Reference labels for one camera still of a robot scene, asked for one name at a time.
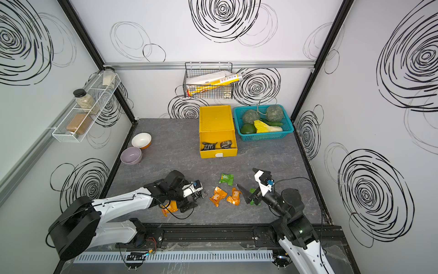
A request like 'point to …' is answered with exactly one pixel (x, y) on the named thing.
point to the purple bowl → (130, 156)
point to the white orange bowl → (142, 140)
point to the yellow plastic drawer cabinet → (216, 125)
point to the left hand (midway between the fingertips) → (193, 195)
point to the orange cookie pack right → (235, 198)
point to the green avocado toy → (248, 128)
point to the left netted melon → (250, 116)
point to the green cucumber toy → (271, 123)
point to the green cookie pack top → (227, 178)
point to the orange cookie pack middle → (219, 194)
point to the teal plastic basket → (287, 125)
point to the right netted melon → (274, 113)
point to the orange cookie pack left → (172, 207)
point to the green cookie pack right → (252, 201)
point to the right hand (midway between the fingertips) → (247, 178)
